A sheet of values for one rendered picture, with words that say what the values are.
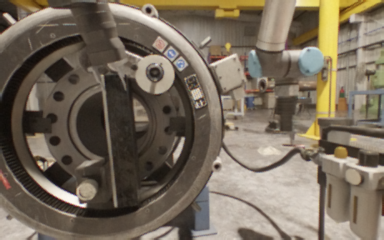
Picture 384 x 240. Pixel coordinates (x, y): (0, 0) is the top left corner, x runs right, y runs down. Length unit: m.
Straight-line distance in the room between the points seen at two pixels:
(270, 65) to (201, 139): 0.33
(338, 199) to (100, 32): 0.89
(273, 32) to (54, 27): 0.61
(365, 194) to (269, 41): 0.55
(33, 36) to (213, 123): 0.55
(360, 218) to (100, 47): 0.88
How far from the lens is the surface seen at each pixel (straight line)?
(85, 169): 0.59
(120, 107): 0.59
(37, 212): 0.75
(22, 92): 0.77
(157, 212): 0.69
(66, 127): 0.79
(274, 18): 0.68
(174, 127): 0.73
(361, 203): 0.84
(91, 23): 0.47
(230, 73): 0.68
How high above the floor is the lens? 0.67
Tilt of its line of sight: 5 degrees down
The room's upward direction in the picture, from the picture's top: 1 degrees counter-clockwise
